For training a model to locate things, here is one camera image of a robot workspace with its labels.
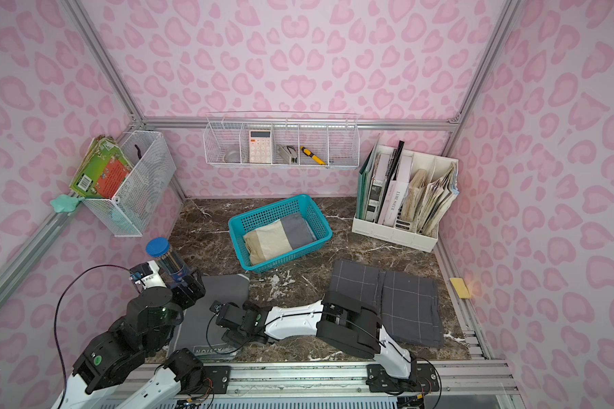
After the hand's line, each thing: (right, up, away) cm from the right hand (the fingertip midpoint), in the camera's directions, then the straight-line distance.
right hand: (237, 323), depth 83 cm
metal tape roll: (-6, +57, +12) cm, 59 cm away
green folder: (+42, +49, +3) cm, 64 cm away
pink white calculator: (+5, +61, +12) cm, 62 cm away
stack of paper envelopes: (+66, +40, +10) cm, 78 cm away
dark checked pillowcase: (+57, +4, +3) cm, 58 cm away
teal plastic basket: (-2, +33, +20) cm, 38 cm away
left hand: (-8, +20, -16) cm, 26 cm away
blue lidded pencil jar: (-23, +25, -4) cm, 34 cm away
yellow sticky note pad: (+80, +8, +12) cm, 81 cm away
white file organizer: (+49, +49, +9) cm, 70 cm away
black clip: (-37, +58, +6) cm, 69 cm away
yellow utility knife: (+25, +58, +14) cm, 65 cm away
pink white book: (+54, +42, +9) cm, 69 cm away
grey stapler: (+16, +59, +13) cm, 63 cm away
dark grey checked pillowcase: (+42, +11, +9) cm, 44 cm away
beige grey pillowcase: (+10, +26, +21) cm, 35 cm away
